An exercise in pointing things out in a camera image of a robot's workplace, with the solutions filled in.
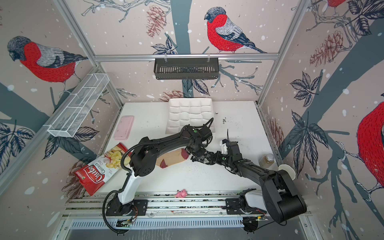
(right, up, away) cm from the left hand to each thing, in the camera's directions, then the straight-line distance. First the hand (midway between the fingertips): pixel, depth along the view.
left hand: (199, 155), depth 88 cm
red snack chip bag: (-58, -9, -8) cm, 60 cm away
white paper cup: (+46, -4, -12) cm, 48 cm away
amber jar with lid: (+38, -1, -6) cm, 38 cm away
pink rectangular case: (-56, +15, +21) cm, 61 cm away
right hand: (+7, -2, 0) cm, 7 cm away
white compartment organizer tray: (-2, +27, +20) cm, 33 cm away
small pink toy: (-9, -17, -12) cm, 23 cm away
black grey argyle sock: (+6, -3, +2) cm, 7 cm away
